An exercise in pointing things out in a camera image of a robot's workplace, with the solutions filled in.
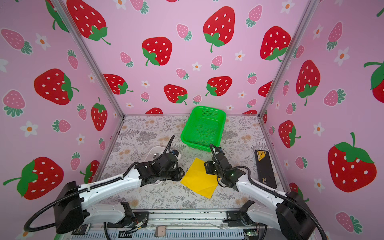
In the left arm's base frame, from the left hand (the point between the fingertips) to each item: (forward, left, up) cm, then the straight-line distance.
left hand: (185, 173), depth 78 cm
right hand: (+7, -11, -2) cm, 14 cm away
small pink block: (-25, +11, -8) cm, 28 cm away
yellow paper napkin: (+2, -6, -13) cm, 15 cm away
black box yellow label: (+7, -50, -14) cm, 53 cm away
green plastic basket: (+43, -11, -11) cm, 45 cm away
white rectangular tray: (+15, +23, -7) cm, 29 cm away
